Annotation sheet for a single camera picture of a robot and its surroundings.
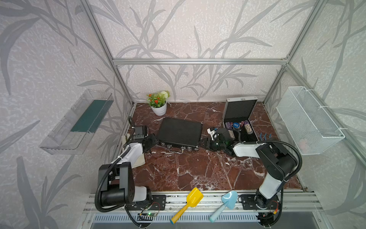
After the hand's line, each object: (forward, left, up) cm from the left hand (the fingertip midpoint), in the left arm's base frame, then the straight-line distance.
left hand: (155, 139), depth 92 cm
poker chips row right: (+11, -65, -2) cm, 66 cm away
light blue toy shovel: (-33, -44, -5) cm, 55 cm away
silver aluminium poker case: (+18, -56, +7) cm, 59 cm away
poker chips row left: (+13, -51, -2) cm, 52 cm away
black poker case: (+4, -15, -2) cm, 16 cm away
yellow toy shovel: (-33, -25, -6) cm, 41 cm away
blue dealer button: (+14, -56, -3) cm, 58 cm away
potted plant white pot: (+26, +1, +9) cm, 28 cm away
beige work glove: (-24, -2, +29) cm, 37 cm away
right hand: (-3, -29, 0) cm, 29 cm away
